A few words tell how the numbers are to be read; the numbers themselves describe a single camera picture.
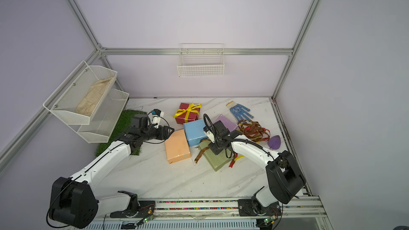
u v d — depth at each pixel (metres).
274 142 0.98
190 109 1.04
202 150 0.87
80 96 0.77
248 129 1.02
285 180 0.43
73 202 0.40
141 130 0.65
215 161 0.83
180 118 1.01
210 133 0.79
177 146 0.90
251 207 0.73
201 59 0.96
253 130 1.00
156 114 0.74
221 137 0.66
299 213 0.74
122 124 1.01
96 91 0.82
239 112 1.12
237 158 0.90
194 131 0.96
